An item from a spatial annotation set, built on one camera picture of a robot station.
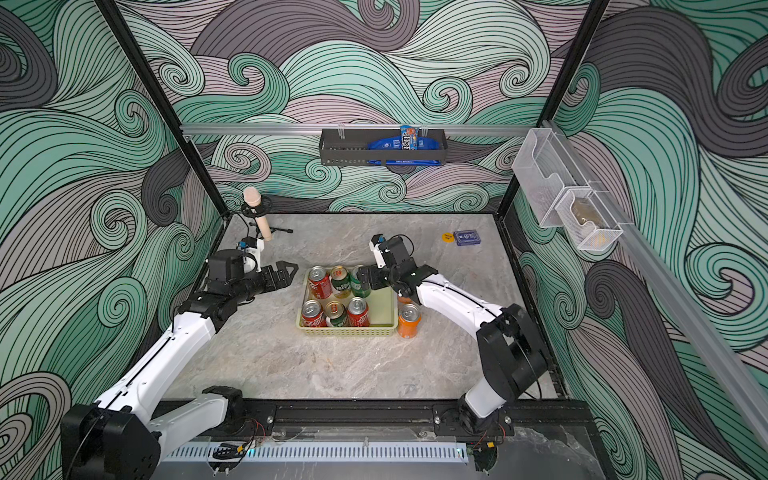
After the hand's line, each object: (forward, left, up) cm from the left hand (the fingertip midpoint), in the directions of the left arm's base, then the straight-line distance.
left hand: (284, 266), depth 80 cm
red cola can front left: (-10, -8, -10) cm, 16 cm away
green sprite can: (+1, -19, -10) cm, 22 cm away
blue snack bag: (+37, -31, +15) cm, 50 cm away
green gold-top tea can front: (-10, -14, -9) cm, 19 cm away
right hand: (+3, -25, -7) cm, 26 cm away
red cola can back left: (+1, -8, -9) cm, 13 cm away
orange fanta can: (-5, -34, -11) cm, 36 cm away
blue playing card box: (+26, -60, -18) cm, 67 cm away
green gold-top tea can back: (+1, -15, -11) cm, 18 cm away
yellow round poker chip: (+28, -53, -21) cm, 64 cm away
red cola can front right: (-9, -20, -10) cm, 24 cm away
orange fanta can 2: (-11, -34, -11) cm, 38 cm away
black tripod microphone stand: (+20, +10, +2) cm, 23 cm away
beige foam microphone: (+20, +12, +7) cm, 24 cm away
